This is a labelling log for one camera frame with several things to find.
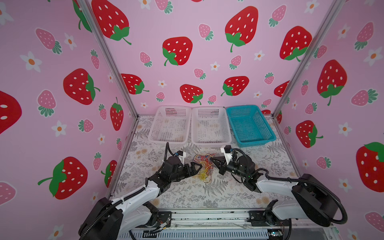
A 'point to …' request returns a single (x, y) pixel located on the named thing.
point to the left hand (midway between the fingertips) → (198, 168)
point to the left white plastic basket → (171, 124)
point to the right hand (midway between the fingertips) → (210, 159)
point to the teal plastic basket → (249, 126)
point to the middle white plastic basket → (209, 127)
